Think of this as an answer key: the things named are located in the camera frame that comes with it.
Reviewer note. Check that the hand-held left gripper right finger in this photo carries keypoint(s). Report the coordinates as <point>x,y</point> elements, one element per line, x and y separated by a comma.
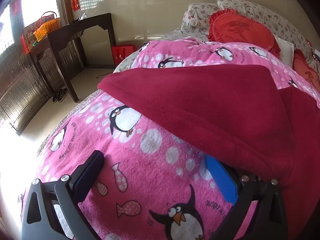
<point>221,177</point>

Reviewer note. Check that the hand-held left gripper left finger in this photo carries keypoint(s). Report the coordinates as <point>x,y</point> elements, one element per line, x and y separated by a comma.
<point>87,177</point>

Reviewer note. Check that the dark red fleece sweater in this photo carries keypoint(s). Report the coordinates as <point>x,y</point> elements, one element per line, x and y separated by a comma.
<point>212,105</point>

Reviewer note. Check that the pink penguin print blanket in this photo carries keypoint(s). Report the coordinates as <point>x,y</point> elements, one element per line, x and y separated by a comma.
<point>150,160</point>

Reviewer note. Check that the black shoe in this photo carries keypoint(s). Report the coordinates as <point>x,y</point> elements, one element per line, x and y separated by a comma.
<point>56,97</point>
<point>63,93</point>

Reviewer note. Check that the red paper bag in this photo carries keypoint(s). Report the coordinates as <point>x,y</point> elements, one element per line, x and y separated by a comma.
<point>122,53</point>

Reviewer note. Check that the small red heart pillow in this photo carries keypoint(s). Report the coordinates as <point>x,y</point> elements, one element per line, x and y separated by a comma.
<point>307,72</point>

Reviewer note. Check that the white pillow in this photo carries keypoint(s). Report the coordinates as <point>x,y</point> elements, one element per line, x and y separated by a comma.
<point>285,50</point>

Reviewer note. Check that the large red heart pillow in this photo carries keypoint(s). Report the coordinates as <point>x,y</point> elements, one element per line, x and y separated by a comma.
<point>240,30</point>

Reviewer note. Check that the dark wooden console table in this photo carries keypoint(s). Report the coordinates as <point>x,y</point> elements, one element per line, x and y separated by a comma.
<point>75,28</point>

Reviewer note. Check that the orange plastic basket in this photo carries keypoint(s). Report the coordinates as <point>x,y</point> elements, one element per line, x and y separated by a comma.
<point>47,28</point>

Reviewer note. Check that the cardboard gift box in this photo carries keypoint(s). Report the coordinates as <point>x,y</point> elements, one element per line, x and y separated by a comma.
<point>28,35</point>

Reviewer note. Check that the crumpled cloth pile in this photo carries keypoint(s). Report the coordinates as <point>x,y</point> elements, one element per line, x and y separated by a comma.
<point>81,17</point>

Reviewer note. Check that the short floral pillow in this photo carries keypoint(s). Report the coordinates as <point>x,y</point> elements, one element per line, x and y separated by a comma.
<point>195,17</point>

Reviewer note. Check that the long floral pillow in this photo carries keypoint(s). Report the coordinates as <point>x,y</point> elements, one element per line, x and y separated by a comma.
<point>275,17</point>

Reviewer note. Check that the red paper window decoration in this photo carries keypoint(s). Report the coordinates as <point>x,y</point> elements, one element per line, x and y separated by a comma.
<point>75,2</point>
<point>15,8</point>

